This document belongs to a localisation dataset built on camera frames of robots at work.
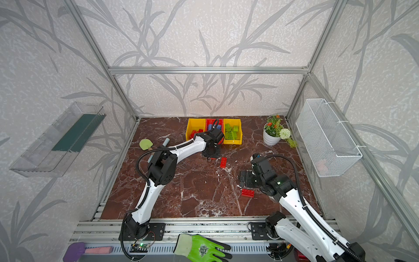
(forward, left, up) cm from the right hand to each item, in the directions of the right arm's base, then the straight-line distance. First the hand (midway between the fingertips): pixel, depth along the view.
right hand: (246, 176), depth 78 cm
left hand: (+20, +15, -12) cm, 28 cm away
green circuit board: (-27, +49, -14) cm, 58 cm away
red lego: (+36, +30, -10) cm, 48 cm away
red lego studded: (+14, +11, -12) cm, 22 cm away
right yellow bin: (+36, +4, -9) cm, 37 cm away
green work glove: (-27, +23, -12) cm, 38 cm away
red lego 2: (-4, -2, -12) cm, 13 cm away
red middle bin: (+45, +14, -11) cm, 48 cm away
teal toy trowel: (+28, +48, -11) cm, 57 cm away
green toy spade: (+28, +62, -12) cm, 69 cm away
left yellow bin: (+44, +31, -11) cm, 55 cm away
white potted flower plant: (+31, -21, -3) cm, 37 cm away
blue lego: (+41, +20, -9) cm, 46 cm away
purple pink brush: (-28, +74, -10) cm, 79 cm away
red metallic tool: (-31, -20, -9) cm, 38 cm away
